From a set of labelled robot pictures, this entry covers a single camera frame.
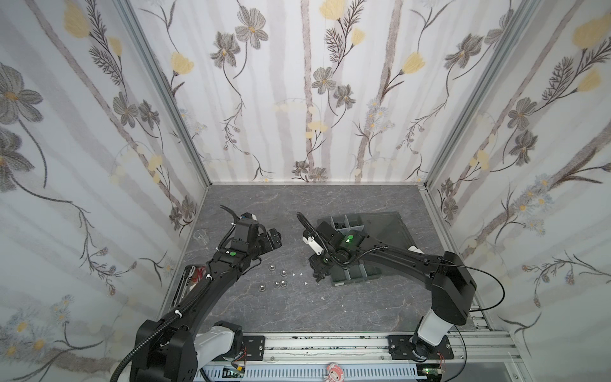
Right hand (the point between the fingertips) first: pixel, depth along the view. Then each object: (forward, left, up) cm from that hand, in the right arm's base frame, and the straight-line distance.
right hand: (317, 259), depth 81 cm
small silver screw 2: (-5, +4, -12) cm, 13 cm away
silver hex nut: (+1, +17, -11) cm, 21 cm away
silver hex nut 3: (-7, +20, -11) cm, 24 cm away
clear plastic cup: (+12, +47, -9) cm, 50 cm away
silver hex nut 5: (-5, +12, -11) cm, 18 cm away
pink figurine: (-32, -6, -6) cm, 33 cm away
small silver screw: (-1, +6, -12) cm, 14 cm away
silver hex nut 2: (-2, +12, -11) cm, 17 cm away
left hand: (+7, +16, +2) cm, 18 cm away
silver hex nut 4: (-6, +15, -11) cm, 20 cm away
